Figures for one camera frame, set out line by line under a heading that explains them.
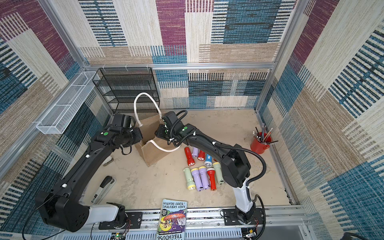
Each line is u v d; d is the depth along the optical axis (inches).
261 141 33.4
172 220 28.1
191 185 31.9
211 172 33.7
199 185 32.0
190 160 35.8
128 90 42.8
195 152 36.7
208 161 35.4
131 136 26.2
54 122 27.6
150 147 29.1
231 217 28.7
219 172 33.6
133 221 28.8
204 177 32.9
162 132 28.9
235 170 19.5
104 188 31.7
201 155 36.2
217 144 20.6
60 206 15.0
